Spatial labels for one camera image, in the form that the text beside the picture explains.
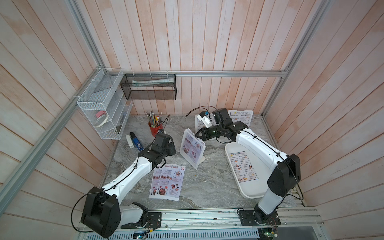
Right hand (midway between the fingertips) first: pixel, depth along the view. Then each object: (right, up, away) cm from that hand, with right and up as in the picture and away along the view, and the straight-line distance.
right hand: (194, 135), depth 80 cm
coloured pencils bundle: (-27, +9, +21) cm, 35 cm away
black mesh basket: (-31, +33, +23) cm, 51 cm away
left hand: (-14, -8, +5) cm, 17 cm away
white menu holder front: (+23, +15, +15) cm, 31 cm away
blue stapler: (-39, -5, +21) cm, 45 cm away
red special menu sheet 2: (-23, -29, +6) cm, 37 cm away
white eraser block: (-44, -5, +21) cm, 49 cm away
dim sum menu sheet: (+34, +11, +18) cm, 40 cm away
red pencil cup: (-27, +2, +22) cm, 34 cm away
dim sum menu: (+31, -21, +12) cm, 39 cm away
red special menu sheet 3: (-14, -28, +6) cm, 32 cm away
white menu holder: (0, -18, +10) cm, 21 cm away
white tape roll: (-52, +8, +1) cm, 53 cm away
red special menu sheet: (-1, -7, +4) cm, 8 cm away
